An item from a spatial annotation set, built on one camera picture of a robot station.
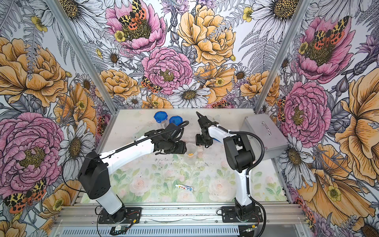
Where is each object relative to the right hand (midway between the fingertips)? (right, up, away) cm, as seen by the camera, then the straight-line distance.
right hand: (201, 146), depth 99 cm
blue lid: (-28, +20, 0) cm, 34 cm away
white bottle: (-7, -3, -16) cm, 18 cm away
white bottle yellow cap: (-1, -3, -3) cm, 4 cm away
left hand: (-13, -2, -16) cm, 20 cm away
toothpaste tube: (-10, -20, -17) cm, 28 cm away
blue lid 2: (-16, +18, 0) cm, 24 cm away
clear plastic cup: (-29, +13, +4) cm, 32 cm away
